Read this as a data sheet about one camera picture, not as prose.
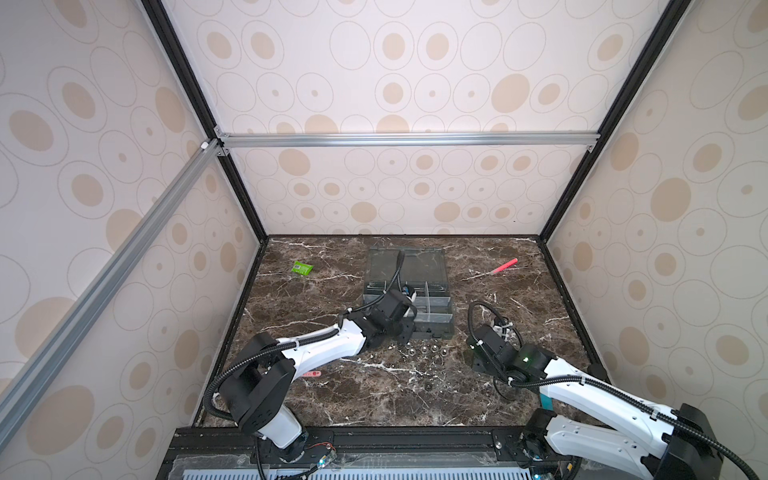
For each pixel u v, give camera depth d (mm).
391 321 663
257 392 427
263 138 910
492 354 603
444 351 893
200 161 814
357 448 747
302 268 1085
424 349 894
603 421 485
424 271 1098
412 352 896
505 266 1104
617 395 465
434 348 896
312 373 846
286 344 470
